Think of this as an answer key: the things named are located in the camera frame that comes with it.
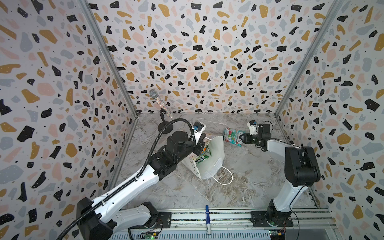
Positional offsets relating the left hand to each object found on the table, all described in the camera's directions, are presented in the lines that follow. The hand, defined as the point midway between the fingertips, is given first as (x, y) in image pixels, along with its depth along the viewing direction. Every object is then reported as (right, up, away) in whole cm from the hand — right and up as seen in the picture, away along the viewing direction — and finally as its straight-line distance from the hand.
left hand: (205, 132), depth 67 cm
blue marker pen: (+2, -44, +6) cm, 45 cm away
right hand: (+25, -1, +31) cm, 40 cm away
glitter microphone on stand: (-28, +17, +25) cm, 41 cm away
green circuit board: (-25, -49, +3) cm, 55 cm away
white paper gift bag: (+4, -20, +17) cm, 26 cm away
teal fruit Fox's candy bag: (+21, -4, +37) cm, 43 cm away
